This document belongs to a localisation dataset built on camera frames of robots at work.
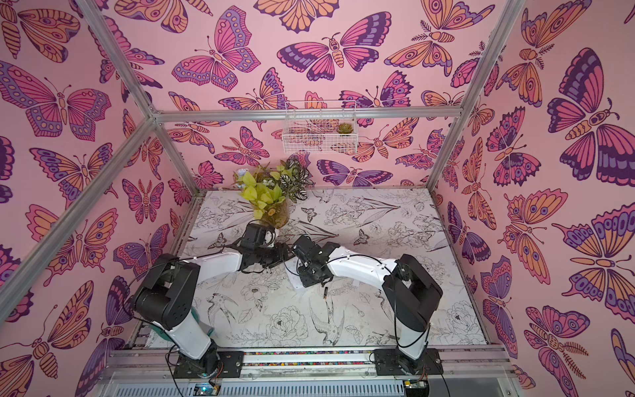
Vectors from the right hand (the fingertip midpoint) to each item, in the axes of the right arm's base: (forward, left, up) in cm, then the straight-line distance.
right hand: (309, 275), depth 87 cm
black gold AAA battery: (-3, -6, -5) cm, 9 cm away
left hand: (+8, +6, 0) cm, 10 cm away
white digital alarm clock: (+2, +6, -2) cm, 7 cm away
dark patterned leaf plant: (+30, +7, +17) cm, 35 cm away
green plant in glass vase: (+25, +18, +17) cm, 35 cm away
